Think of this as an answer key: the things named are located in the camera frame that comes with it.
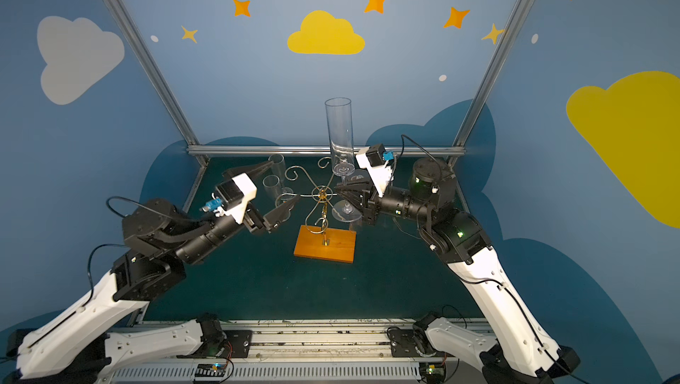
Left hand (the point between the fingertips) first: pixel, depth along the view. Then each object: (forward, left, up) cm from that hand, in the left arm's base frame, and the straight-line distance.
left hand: (279, 171), depth 47 cm
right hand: (+2, -11, -7) cm, 13 cm away
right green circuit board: (-26, -38, -55) cm, 72 cm away
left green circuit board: (-26, +25, -55) cm, 66 cm away
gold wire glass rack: (+10, -6, -21) cm, 24 cm away
